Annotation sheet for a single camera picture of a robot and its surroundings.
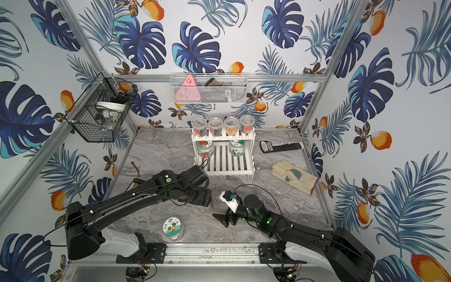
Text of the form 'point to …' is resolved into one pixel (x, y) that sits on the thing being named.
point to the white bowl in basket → (112, 106)
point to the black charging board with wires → (136, 182)
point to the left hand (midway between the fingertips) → (205, 196)
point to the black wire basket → (95, 117)
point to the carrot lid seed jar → (174, 228)
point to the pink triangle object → (188, 91)
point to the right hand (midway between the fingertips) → (220, 203)
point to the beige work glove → (295, 177)
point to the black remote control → (268, 147)
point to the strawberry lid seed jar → (205, 148)
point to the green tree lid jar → (236, 147)
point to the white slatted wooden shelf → (225, 154)
